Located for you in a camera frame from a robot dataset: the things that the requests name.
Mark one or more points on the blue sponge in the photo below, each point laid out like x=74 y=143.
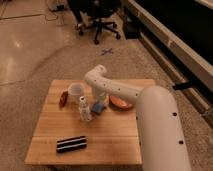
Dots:
x=98 y=107

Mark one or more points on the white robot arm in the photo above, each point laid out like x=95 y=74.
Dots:
x=161 y=136

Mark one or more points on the orange bowl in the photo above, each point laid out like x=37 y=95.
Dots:
x=120 y=103

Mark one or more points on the translucent plastic cup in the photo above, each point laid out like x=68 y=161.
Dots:
x=75 y=91

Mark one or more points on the clear plastic water bottle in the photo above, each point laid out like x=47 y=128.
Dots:
x=84 y=109

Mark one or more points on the wooden table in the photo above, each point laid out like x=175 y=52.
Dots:
x=112 y=137

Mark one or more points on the black box on floor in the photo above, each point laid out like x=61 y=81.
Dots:
x=130 y=30

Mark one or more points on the black office chair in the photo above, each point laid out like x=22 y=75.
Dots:
x=96 y=10

